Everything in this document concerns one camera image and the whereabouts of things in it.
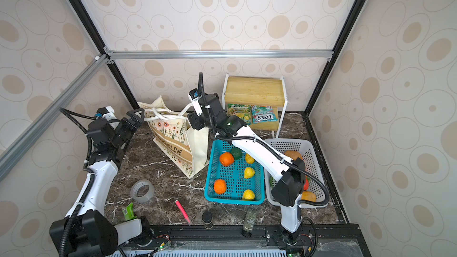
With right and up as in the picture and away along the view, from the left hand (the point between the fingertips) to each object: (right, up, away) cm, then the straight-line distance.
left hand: (142, 111), depth 74 cm
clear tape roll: (-6, -37, +12) cm, 40 cm away
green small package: (-9, -45, +5) cm, 46 cm away
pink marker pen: (+16, -45, +6) cm, 48 cm away
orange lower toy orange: (+32, -34, +8) cm, 47 cm away
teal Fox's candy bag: (+54, +1, +21) cm, 57 cm away
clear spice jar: (+45, -47, +1) cm, 65 cm away
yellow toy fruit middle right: (+46, -29, +14) cm, 56 cm away
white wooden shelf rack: (+49, +11, +12) cm, 52 cm away
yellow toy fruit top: (+46, -23, +19) cm, 55 cm away
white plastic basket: (+73, -19, +20) cm, 78 cm away
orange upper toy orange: (+35, -23, +18) cm, 45 cm away
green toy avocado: (+40, -20, +20) cm, 49 cm away
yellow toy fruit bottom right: (+45, -38, +7) cm, 59 cm away
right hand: (+22, 0, 0) cm, 22 cm away
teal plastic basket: (+39, -31, +16) cm, 52 cm away
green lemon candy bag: (+43, +2, +20) cm, 48 cm away
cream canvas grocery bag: (+14, -16, +11) cm, 24 cm away
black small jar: (+28, -43, -4) cm, 51 cm away
